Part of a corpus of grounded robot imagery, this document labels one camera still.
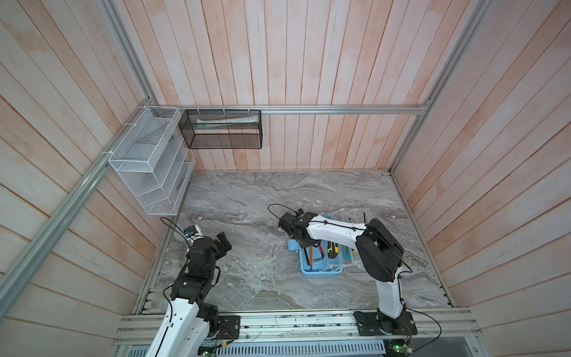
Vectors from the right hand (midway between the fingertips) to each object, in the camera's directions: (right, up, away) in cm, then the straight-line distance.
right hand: (313, 236), depth 93 cm
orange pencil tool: (-1, -7, -3) cm, 8 cm away
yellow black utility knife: (+6, -3, -10) cm, 12 cm away
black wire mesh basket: (-42, +49, +11) cm, 66 cm away
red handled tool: (+3, -7, -4) cm, 9 cm away
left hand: (-38, 0, -13) cm, 40 cm away
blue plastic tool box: (+4, -6, -11) cm, 13 cm away
